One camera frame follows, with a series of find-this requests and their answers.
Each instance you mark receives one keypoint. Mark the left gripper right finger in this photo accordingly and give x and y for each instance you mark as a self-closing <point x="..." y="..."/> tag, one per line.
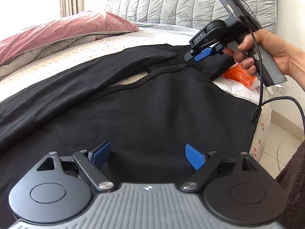
<point x="195" y="158"/>

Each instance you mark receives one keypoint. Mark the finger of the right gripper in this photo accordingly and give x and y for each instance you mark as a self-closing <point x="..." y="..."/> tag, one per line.
<point x="199" y="55"/>
<point x="200" y="45"/>

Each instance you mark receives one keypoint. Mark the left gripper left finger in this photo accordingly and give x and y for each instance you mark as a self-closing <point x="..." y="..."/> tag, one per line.
<point x="100" y="154"/>

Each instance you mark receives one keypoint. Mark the black pants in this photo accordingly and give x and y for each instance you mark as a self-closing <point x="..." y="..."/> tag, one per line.
<point x="147" y="101"/>

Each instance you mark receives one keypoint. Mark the right hand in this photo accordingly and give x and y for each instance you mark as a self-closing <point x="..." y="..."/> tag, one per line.
<point x="289" y="58"/>

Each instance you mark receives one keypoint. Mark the orange plastic packet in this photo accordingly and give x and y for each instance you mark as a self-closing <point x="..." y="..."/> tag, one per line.
<point x="238" y="74"/>

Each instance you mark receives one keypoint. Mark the grey quilted headboard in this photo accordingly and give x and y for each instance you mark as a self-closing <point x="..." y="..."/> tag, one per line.
<point x="189" y="13"/>

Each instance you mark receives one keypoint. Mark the cherry print bed sheet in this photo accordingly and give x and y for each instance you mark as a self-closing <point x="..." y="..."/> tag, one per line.
<point x="162" y="34"/>

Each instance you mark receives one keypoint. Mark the dark brown fuzzy cloth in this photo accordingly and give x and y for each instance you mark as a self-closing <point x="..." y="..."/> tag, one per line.
<point x="291" y="180"/>

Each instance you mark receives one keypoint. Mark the pink velvet duvet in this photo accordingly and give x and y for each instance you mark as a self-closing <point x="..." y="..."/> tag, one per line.
<point x="42" y="40"/>

